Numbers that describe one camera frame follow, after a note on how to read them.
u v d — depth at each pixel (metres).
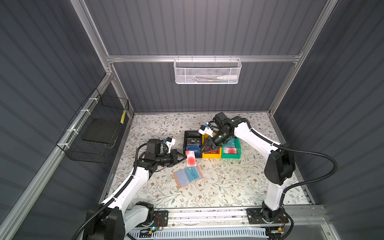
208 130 0.77
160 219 0.72
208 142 0.71
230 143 0.99
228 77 0.87
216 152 0.96
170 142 0.76
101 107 0.83
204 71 1.24
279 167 0.48
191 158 0.79
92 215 0.38
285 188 0.56
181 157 0.75
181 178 0.87
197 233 0.71
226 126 0.63
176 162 0.71
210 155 0.93
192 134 1.01
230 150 0.96
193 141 1.02
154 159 0.64
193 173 0.88
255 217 0.74
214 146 0.71
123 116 0.83
